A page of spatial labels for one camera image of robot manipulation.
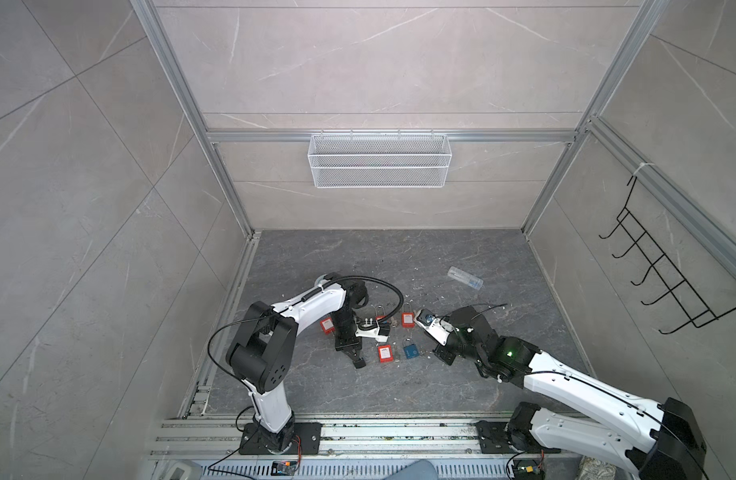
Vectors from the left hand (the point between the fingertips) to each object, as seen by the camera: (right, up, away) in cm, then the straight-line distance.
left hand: (352, 347), depth 84 cm
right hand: (+21, +7, -5) cm, 23 cm away
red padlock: (+10, -2, +2) cm, 10 cm away
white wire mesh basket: (+8, +59, +17) cm, 62 cm away
